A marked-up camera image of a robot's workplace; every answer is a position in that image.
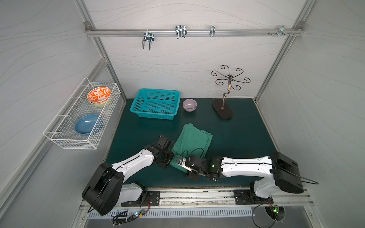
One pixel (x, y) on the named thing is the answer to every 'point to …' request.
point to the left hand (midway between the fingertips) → (174, 158)
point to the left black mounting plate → (148, 198)
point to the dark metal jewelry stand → (220, 106)
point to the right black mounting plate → (244, 196)
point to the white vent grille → (133, 213)
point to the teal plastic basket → (157, 103)
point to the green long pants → (188, 139)
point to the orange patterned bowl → (99, 95)
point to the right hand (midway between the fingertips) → (187, 165)
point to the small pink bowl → (189, 105)
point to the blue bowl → (89, 124)
